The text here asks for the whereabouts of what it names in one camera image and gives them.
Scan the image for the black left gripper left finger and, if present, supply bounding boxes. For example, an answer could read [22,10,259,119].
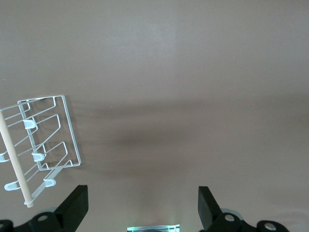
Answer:
[0,185,89,232]

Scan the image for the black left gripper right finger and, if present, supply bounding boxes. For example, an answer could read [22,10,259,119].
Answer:
[197,186,290,232]

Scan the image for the white wire cup rack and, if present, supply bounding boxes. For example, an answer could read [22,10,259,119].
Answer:
[0,95,82,208]

